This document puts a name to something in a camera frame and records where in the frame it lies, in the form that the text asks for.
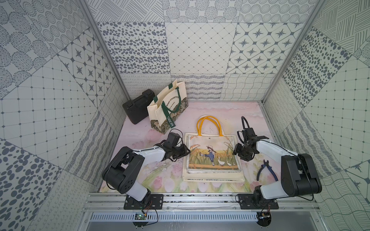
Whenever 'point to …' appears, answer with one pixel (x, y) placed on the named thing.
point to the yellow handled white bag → (210, 134)
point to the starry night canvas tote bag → (212, 164)
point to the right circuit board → (264, 218)
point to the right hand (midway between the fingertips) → (236, 156)
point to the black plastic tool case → (137, 109)
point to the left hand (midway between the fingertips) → (193, 153)
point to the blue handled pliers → (266, 164)
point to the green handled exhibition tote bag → (165, 109)
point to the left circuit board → (140, 216)
